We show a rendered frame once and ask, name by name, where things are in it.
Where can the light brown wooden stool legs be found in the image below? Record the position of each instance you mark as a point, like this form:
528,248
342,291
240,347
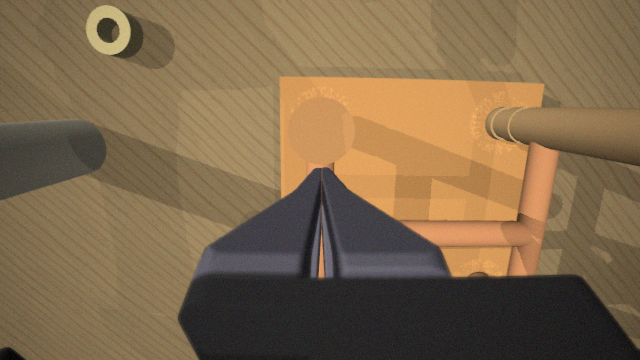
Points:
321,131

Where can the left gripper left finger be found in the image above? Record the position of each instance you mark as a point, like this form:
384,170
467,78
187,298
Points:
279,239

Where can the beige short cylinder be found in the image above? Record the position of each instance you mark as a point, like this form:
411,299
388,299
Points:
99,28

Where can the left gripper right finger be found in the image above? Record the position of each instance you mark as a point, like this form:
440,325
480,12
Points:
367,242

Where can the tall beige cylinder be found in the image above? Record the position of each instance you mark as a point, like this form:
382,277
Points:
37,154

